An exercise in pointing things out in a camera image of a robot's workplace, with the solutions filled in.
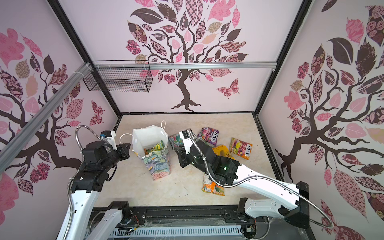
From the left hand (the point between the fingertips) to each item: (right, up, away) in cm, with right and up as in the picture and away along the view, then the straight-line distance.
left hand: (131, 146), depth 72 cm
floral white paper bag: (+4, -1, +18) cm, 19 cm away
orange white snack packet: (+40, -24, +9) cm, 48 cm away
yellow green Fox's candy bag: (+9, -3, +18) cm, 20 cm away
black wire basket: (-17, +43, +23) cm, 52 cm away
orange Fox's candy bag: (+62, -5, +23) cm, 66 cm away
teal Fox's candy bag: (+18, 0, +26) cm, 32 cm away
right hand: (+23, +1, -8) cm, 25 cm away
